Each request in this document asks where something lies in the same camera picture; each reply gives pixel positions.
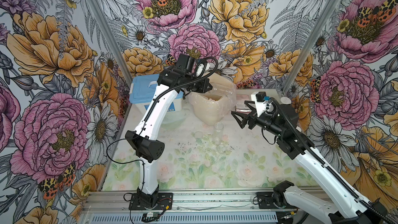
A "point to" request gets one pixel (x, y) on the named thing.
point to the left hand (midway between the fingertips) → (209, 92)
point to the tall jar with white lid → (285, 100)
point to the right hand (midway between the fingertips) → (238, 110)
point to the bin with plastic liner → (209, 108)
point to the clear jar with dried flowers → (218, 132)
